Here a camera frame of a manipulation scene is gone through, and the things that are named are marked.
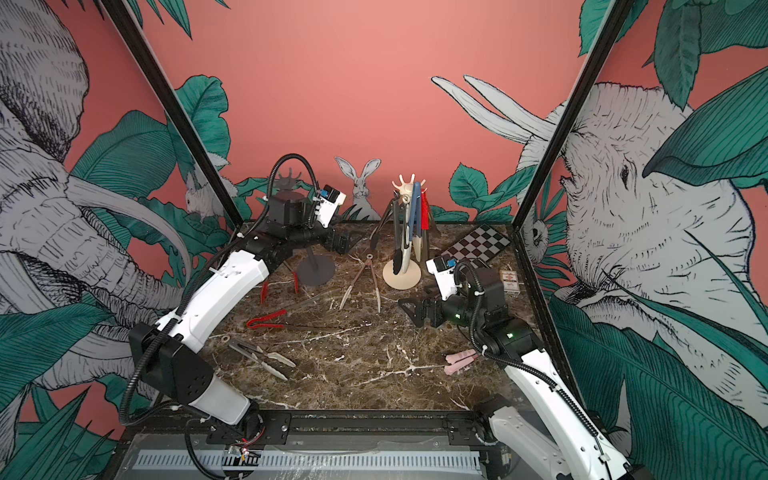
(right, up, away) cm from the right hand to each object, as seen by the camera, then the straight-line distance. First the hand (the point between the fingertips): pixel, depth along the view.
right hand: (411, 292), depth 68 cm
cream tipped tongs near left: (-44, -20, +16) cm, 51 cm away
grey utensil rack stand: (-33, +2, +38) cm, 50 cm away
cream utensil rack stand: (+2, 0, +36) cm, 36 cm away
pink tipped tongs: (+14, -22, +14) cm, 30 cm away
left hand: (-15, +17, +8) cm, 24 cm away
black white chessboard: (+28, +11, +42) cm, 52 cm away
